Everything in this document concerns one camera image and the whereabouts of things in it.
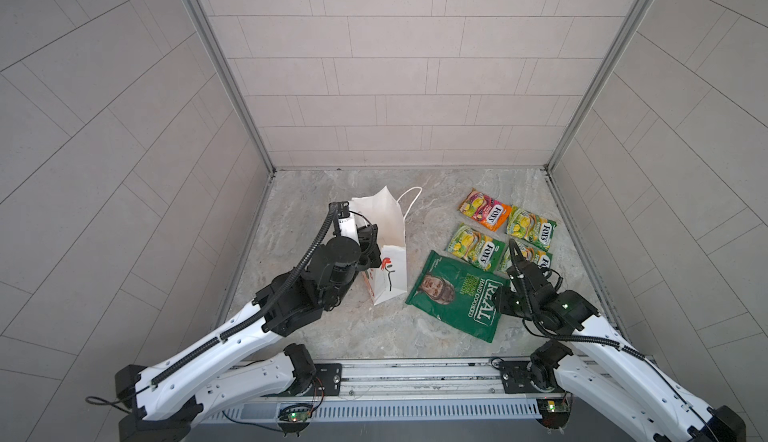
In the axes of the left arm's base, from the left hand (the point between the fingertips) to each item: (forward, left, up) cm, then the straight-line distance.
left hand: (385, 228), depth 64 cm
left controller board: (-32, +18, -26) cm, 45 cm away
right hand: (-7, -28, -25) cm, 39 cm away
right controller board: (-31, -39, -30) cm, 58 cm away
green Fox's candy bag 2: (-8, -28, -1) cm, 29 cm away
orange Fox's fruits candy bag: (+25, -33, -28) cm, 50 cm away
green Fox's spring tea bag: (+18, -44, -27) cm, 55 cm away
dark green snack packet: (-5, -20, -29) cm, 35 cm away
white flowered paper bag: (+14, 0, -16) cm, 21 cm away
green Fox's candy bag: (+10, -30, -30) cm, 43 cm away
